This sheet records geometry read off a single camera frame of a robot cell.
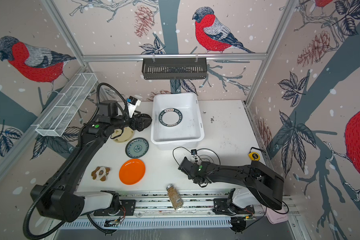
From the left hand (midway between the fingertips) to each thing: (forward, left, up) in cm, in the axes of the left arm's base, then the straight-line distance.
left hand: (144, 115), depth 73 cm
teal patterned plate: (-2, +11, -30) cm, 32 cm away
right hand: (-18, -25, -30) cm, 43 cm away
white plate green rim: (-7, -35, -31) cm, 47 cm away
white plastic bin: (+8, -22, -31) cm, 39 cm away
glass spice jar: (-33, -16, -26) cm, 45 cm away
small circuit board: (-41, +16, -32) cm, 55 cm away
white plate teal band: (+24, -10, -30) cm, 39 cm away
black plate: (+22, +8, -26) cm, 35 cm away
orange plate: (-17, +10, -31) cm, 37 cm away
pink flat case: (-40, -63, -28) cm, 80 cm away
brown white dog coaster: (-19, +27, -27) cm, 43 cm away
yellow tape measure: (-9, -63, -29) cm, 70 cm away
